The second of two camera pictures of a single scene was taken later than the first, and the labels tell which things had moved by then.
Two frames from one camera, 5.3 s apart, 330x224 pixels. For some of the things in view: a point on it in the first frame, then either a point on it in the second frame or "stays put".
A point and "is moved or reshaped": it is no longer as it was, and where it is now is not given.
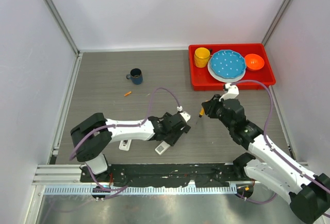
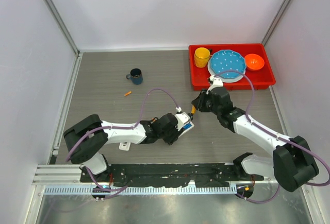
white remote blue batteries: (162, 148) is moved or reshaped
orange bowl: (254, 62) stays put
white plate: (223, 79) stays put
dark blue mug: (136, 75) stays put
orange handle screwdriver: (201, 114) -> (193, 109)
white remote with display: (125, 144) stays put
